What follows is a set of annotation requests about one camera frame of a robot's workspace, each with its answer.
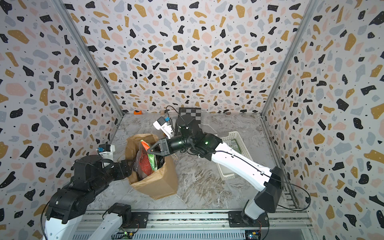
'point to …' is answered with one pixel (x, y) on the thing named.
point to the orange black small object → (136, 112)
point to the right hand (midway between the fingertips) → (149, 153)
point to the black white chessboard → (195, 112)
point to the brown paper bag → (164, 183)
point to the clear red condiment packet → (142, 167)
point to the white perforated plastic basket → (225, 174)
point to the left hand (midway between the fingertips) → (129, 161)
